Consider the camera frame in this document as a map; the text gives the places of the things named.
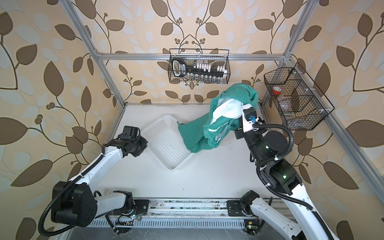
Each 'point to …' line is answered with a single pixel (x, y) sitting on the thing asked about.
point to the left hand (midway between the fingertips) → (148, 142)
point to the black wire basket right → (301, 104)
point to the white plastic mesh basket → (165, 139)
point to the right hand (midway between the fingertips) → (244, 111)
